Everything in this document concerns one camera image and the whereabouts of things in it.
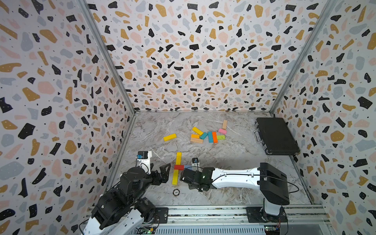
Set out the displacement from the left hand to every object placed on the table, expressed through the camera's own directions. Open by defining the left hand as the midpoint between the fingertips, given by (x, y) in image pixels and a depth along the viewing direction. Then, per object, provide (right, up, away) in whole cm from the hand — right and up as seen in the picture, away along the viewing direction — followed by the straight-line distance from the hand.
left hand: (163, 164), depth 66 cm
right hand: (+12, -14, +15) cm, 24 cm away
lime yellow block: (+6, -4, -4) cm, 8 cm away
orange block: (+28, +8, +38) cm, 48 cm away
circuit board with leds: (-10, -33, +4) cm, 34 cm away
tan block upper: (+36, +18, +47) cm, 62 cm away
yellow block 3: (+15, +13, +44) cm, 48 cm away
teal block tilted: (+20, +10, +41) cm, 46 cm away
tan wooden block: (+14, +7, +38) cm, 41 cm away
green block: (+32, +9, +40) cm, 52 cm away
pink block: (+34, +13, +44) cm, 57 cm away
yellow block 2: (+4, -4, +27) cm, 27 cm away
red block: (+5, -9, +25) cm, 27 cm away
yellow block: (-5, +9, +41) cm, 42 cm away
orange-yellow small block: (+14, +10, +42) cm, 45 cm away
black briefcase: (+70, +10, +35) cm, 79 cm away
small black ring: (+2, -20, +16) cm, 25 cm away
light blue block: (+9, -7, +24) cm, 27 cm away
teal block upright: (+25, +9, +40) cm, 48 cm away
